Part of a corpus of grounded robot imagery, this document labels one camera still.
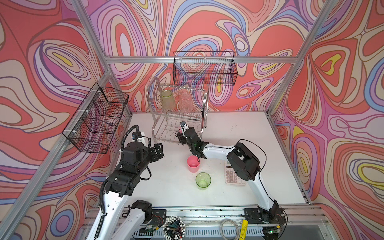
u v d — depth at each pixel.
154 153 0.61
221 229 0.70
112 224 0.40
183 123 0.82
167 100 0.89
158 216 0.73
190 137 0.73
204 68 0.96
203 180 0.84
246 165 0.57
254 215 0.74
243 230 0.69
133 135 0.57
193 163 0.89
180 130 0.80
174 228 0.61
